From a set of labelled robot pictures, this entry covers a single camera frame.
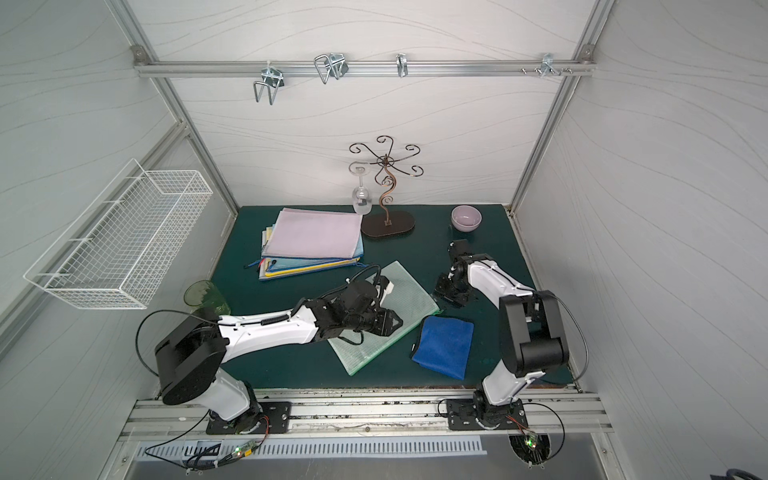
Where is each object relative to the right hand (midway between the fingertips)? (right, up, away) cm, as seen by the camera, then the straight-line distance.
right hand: (439, 295), depth 92 cm
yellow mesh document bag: (-57, +5, +9) cm, 58 cm away
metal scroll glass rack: (-20, +23, +22) cm, 37 cm away
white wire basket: (-79, +15, -24) cm, 84 cm away
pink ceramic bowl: (+14, +26, +23) cm, 37 cm away
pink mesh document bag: (-45, +20, +20) cm, 53 cm away
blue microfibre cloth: (0, -12, -10) cm, 15 cm away
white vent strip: (-67, -28, -29) cm, 79 cm away
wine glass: (-25, +31, +3) cm, 40 cm away
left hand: (-13, -5, -13) cm, 19 cm away
